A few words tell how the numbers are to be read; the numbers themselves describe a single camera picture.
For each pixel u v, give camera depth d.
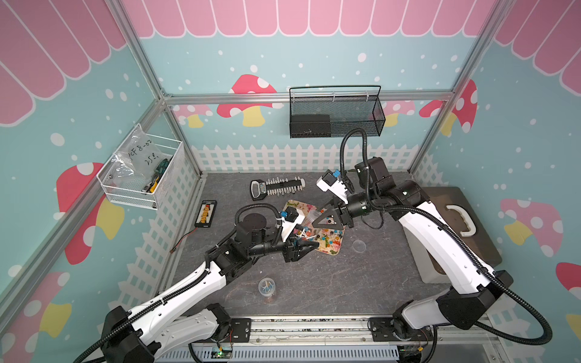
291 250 0.58
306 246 0.63
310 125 0.83
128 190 0.64
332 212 0.55
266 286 0.76
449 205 0.81
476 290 0.39
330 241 0.94
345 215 0.54
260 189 1.12
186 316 0.47
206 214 1.02
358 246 0.95
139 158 0.71
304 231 0.65
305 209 0.59
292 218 0.57
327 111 0.97
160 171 0.74
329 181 0.54
